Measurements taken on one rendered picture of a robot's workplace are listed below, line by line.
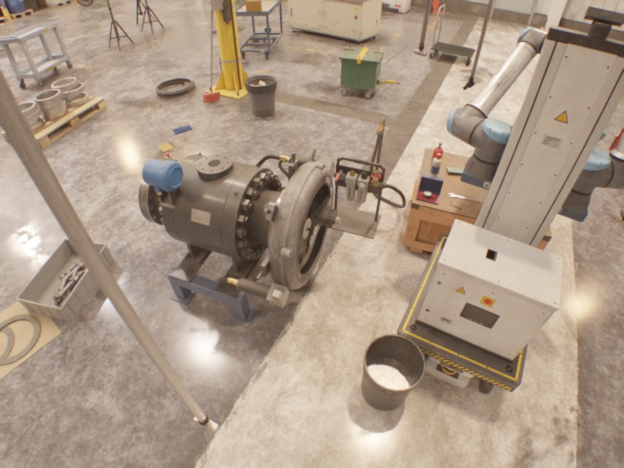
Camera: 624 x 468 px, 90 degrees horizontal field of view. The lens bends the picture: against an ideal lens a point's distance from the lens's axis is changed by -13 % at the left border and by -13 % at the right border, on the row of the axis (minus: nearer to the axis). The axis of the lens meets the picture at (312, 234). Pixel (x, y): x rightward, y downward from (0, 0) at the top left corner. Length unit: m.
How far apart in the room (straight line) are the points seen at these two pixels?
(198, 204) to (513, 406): 2.15
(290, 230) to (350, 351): 0.93
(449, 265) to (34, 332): 2.68
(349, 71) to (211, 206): 3.51
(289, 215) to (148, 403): 1.37
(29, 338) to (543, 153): 3.25
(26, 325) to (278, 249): 2.01
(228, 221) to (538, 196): 1.57
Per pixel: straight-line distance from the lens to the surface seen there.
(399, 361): 2.17
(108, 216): 3.60
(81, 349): 2.74
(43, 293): 3.23
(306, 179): 1.85
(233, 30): 5.30
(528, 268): 1.86
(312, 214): 2.07
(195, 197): 2.09
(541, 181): 1.89
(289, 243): 1.76
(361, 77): 5.12
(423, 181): 2.70
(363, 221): 3.05
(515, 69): 2.18
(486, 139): 1.93
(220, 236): 2.04
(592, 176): 2.00
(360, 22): 7.61
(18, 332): 3.11
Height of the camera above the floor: 2.05
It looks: 45 degrees down
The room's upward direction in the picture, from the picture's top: straight up
